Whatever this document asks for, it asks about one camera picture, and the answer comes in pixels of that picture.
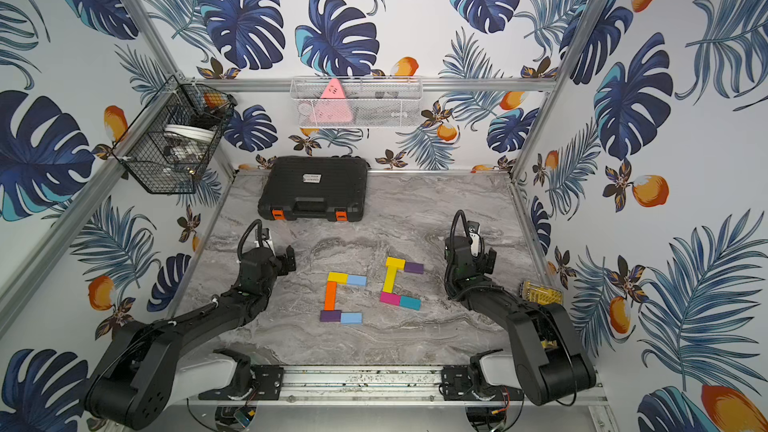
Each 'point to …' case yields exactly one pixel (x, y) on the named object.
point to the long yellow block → (389, 281)
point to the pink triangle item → (332, 106)
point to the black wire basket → (166, 148)
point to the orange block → (330, 295)
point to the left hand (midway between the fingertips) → (273, 244)
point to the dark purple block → (330, 315)
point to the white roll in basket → (190, 131)
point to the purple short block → (414, 267)
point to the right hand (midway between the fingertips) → (476, 245)
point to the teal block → (410, 302)
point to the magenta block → (389, 298)
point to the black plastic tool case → (321, 188)
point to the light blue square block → (357, 280)
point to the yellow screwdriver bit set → (540, 294)
